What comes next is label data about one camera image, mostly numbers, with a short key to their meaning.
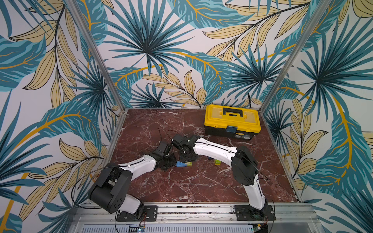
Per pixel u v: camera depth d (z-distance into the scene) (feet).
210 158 1.95
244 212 2.40
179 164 2.92
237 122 2.96
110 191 1.39
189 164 2.93
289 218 2.44
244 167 1.64
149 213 2.41
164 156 2.48
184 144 2.09
